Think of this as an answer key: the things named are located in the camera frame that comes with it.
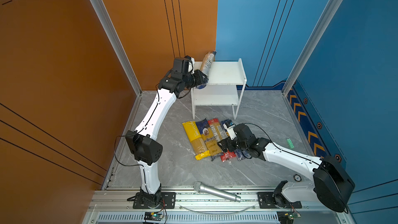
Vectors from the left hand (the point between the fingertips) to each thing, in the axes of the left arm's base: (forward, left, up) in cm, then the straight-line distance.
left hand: (206, 75), depth 78 cm
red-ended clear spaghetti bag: (-15, -9, -34) cm, 38 cm away
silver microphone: (-44, +2, -33) cm, 55 cm away
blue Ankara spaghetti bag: (-18, -3, -33) cm, 38 cm away
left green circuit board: (-55, +23, -38) cm, 71 cm away
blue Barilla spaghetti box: (-8, -11, -32) cm, 34 cm away
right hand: (-22, -10, -28) cm, 36 cm away
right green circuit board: (-55, -40, -36) cm, 77 cm away
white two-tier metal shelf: (-2, -11, -3) cm, 11 cm away
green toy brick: (-21, -51, -35) cm, 65 cm away
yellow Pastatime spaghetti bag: (-21, +4, -34) cm, 41 cm away
